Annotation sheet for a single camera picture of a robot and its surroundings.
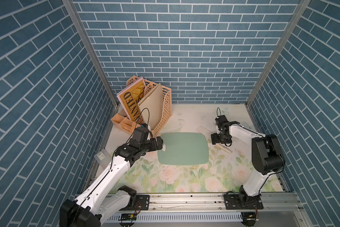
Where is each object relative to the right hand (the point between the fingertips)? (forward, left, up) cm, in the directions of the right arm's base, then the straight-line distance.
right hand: (219, 141), depth 96 cm
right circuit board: (-42, -11, -3) cm, 43 cm away
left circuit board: (-46, +50, -4) cm, 69 cm away
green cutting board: (-6, +23, -4) cm, 24 cm away
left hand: (-12, +38, +15) cm, 42 cm away
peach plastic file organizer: (+6, +68, +6) cm, 69 cm away
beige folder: (+17, +49, +12) cm, 53 cm away
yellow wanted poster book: (+15, +61, +24) cm, 67 cm away
